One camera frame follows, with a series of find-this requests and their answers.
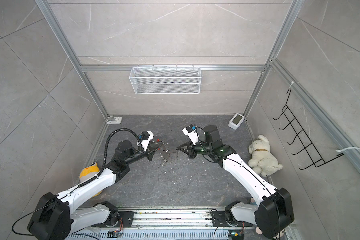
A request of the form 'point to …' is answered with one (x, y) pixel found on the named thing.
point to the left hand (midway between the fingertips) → (161, 140)
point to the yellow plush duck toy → (89, 172)
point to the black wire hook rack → (310, 149)
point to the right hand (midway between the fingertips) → (179, 146)
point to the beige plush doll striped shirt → (257, 229)
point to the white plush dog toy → (262, 161)
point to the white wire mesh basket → (165, 80)
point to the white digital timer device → (236, 121)
